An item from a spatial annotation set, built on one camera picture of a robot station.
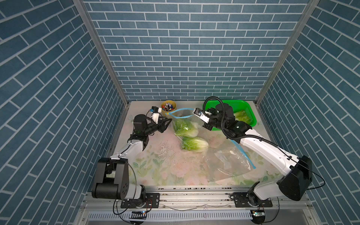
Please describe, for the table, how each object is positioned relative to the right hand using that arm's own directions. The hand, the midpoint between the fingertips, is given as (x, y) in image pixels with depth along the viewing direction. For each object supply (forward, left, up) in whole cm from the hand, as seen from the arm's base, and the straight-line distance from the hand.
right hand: (202, 113), depth 77 cm
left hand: (0, +17, -7) cm, 19 cm away
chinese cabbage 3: (+17, -31, -18) cm, 39 cm away
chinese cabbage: (-5, +10, -7) cm, 13 cm away
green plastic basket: (+31, -30, -23) cm, 49 cm away
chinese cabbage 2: (-8, +3, -20) cm, 22 cm away
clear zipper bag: (-13, -18, -28) cm, 36 cm away
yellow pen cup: (+19, +24, -16) cm, 34 cm away
